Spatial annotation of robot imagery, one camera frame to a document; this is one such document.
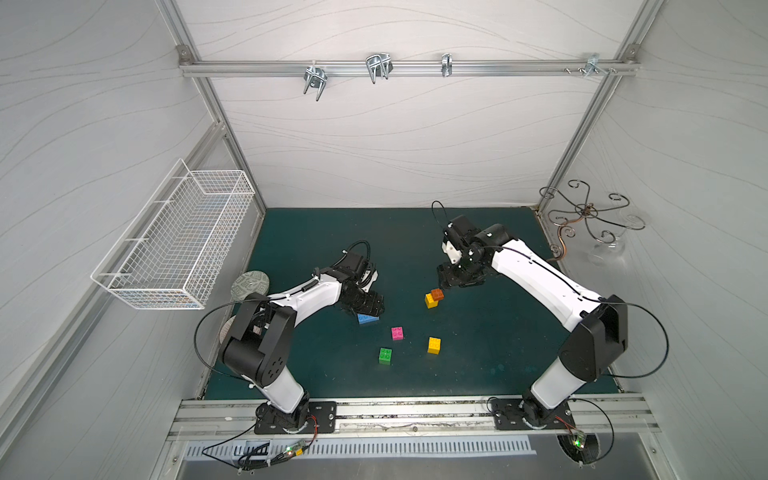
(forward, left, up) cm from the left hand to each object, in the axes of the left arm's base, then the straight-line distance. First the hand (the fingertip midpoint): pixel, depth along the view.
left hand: (375, 309), depth 89 cm
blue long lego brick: (-2, +3, -1) cm, 4 cm away
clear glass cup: (+9, -64, +19) cm, 67 cm away
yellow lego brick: (+3, -17, 0) cm, 17 cm away
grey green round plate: (+9, +41, 0) cm, 42 cm away
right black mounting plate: (-27, -35, -3) cm, 44 cm away
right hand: (+3, -21, +12) cm, 25 cm away
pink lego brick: (-7, -7, -2) cm, 10 cm away
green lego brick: (-14, -4, 0) cm, 14 cm away
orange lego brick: (+5, -19, +2) cm, 20 cm away
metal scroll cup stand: (+15, -56, +28) cm, 65 cm away
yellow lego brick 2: (-11, -17, 0) cm, 20 cm away
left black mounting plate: (-28, +13, -3) cm, 31 cm away
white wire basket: (+1, +46, +28) cm, 54 cm away
